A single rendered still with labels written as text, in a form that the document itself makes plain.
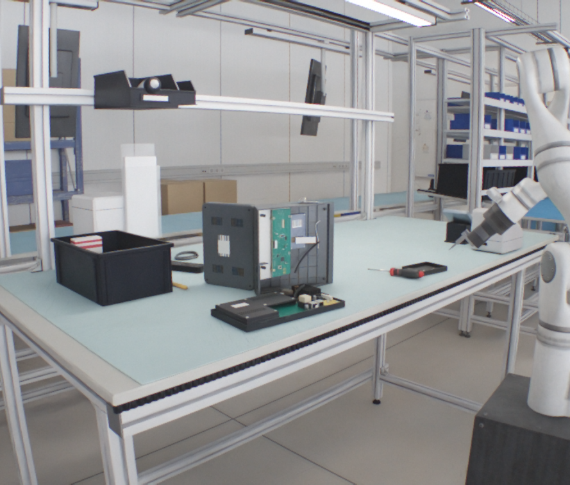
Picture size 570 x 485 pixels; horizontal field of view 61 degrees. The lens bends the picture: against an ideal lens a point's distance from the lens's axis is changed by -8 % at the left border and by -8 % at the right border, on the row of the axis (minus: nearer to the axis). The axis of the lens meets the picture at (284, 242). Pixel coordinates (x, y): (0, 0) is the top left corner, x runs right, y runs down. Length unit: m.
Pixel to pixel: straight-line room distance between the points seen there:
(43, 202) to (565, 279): 1.33
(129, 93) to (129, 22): 4.38
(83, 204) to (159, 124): 4.27
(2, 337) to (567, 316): 1.37
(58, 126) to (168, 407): 2.23
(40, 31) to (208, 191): 3.46
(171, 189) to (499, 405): 3.91
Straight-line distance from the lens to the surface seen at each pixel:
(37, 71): 1.59
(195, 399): 0.89
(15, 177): 4.66
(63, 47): 2.92
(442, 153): 4.54
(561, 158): 1.07
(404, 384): 2.75
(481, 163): 3.76
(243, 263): 1.27
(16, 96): 1.53
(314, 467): 2.37
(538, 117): 1.11
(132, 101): 1.40
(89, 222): 1.54
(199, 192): 4.83
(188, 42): 6.10
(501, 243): 1.83
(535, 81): 1.16
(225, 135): 6.30
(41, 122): 1.60
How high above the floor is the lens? 1.34
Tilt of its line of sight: 10 degrees down
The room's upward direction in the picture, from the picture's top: straight up
